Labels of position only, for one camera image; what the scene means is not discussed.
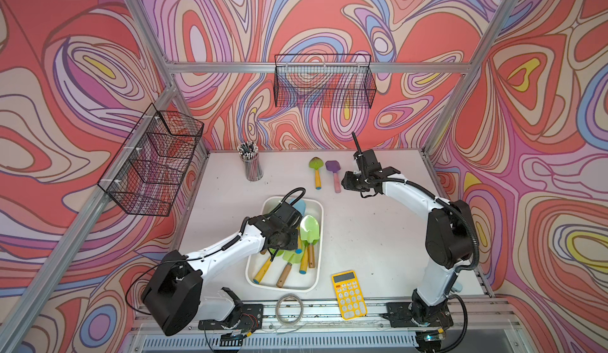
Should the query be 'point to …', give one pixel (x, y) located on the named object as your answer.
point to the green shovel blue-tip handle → (309, 233)
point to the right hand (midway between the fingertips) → (346, 188)
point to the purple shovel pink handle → (334, 166)
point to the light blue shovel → (301, 206)
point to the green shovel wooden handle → (290, 257)
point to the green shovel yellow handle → (316, 162)
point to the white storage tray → (311, 280)
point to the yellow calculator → (349, 294)
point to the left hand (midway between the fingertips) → (297, 243)
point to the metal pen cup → (248, 153)
